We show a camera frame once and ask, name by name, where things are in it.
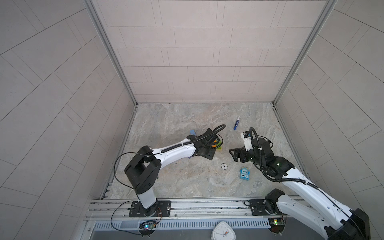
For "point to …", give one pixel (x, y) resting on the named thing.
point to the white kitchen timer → (223, 231)
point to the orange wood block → (214, 146)
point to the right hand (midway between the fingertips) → (235, 150)
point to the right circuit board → (277, 224)
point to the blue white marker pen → (236, 123)
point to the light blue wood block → (192, 132)
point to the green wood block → (220, 147)
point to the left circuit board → (148, 225)
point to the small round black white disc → (224, 166)
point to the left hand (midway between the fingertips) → (213, 152)
